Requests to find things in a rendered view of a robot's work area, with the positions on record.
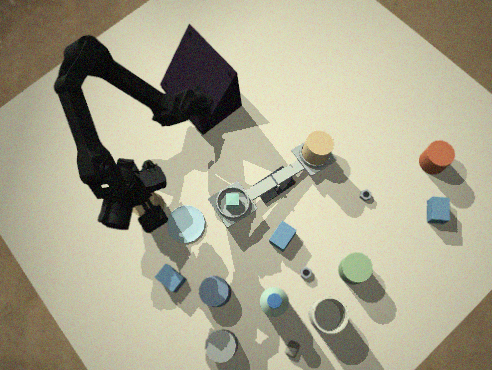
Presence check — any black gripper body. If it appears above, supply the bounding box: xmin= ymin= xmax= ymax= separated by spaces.
xmin=130 ymin=162 xmax=168 ymax=233

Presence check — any orange cylinder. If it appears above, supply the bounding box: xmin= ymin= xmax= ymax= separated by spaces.
xmin=419 ymin=141 xmax=455 ymax=174

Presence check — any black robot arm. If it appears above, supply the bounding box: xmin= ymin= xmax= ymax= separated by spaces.
xmin=54 ymin=35 xmax=213 ymax=230

